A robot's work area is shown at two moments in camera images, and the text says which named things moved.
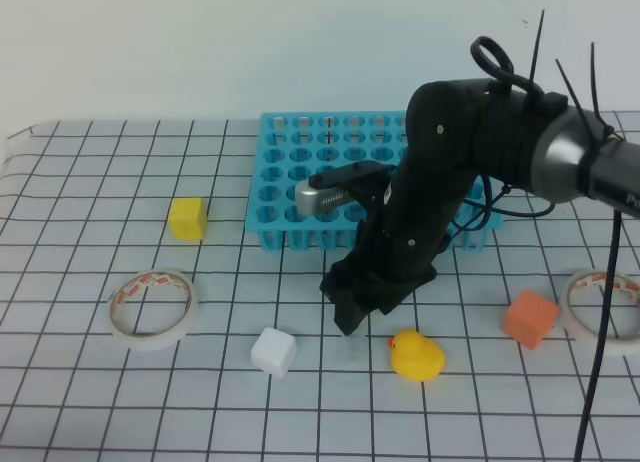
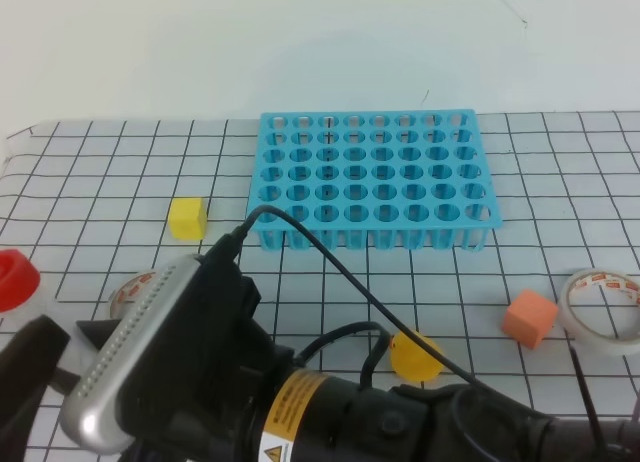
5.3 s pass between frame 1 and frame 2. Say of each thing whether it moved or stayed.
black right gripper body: moved
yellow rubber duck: stayed
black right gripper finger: moved
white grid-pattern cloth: stayed
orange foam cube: stayed
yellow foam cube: stayed
